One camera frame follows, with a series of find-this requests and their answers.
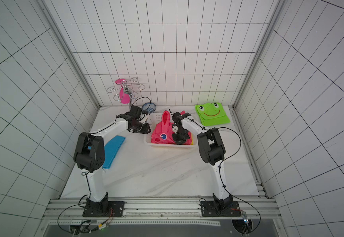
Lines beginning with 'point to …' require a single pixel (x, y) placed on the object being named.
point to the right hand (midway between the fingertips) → (173, 143)
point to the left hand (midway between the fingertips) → (146, 132)
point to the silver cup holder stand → (128, 88)
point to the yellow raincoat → (192, 142)
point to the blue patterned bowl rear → (150, 107)
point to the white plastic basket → (154, 118)
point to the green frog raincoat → (211, 114)
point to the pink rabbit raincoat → (162, 134)
